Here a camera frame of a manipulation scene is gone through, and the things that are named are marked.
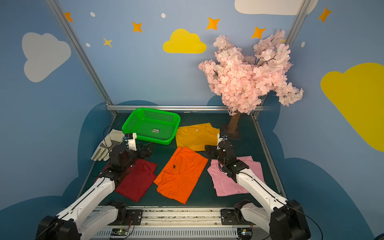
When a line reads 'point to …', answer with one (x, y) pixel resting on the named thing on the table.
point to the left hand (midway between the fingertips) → (148, 141)
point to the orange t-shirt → (179, 178)
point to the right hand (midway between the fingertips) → (214, 144)
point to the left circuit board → (119, 232)
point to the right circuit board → (245, 233)
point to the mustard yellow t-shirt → (197, 136)
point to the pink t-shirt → (225, 185)
